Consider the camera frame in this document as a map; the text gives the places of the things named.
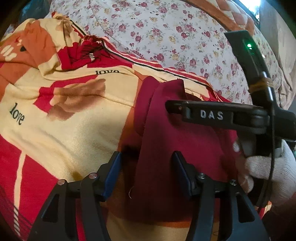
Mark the red cream orange printed blanket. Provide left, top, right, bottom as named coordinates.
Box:
left=0, top=13, right=271, bottom=241

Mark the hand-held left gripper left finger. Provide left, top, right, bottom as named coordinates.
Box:
left=26, top=151, right=123, bottom=241

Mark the orange checked cloth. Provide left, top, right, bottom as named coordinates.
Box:
left=185, top=0, right=258, bottom=33

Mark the floral bedsheet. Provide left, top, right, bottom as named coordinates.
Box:
left=45, top=0, right=289, bottom=109

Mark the dark red garment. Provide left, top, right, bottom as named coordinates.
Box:
left=133, top=76, right=243, bottom=229

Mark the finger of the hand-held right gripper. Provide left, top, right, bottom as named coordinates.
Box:
left=165, top=100, right=271, bottom=135

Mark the black cable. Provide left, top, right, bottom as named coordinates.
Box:
left=255, top=111, right=278, bottom=207

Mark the person's right hand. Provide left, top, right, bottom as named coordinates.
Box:
left=232, top=139, right=296, bottom=208

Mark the plain beige cloth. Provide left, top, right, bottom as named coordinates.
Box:
left=258, top=0, right=296, bottom=109

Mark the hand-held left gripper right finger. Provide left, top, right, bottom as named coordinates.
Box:
left=171, top=151, right=270, bottom=241

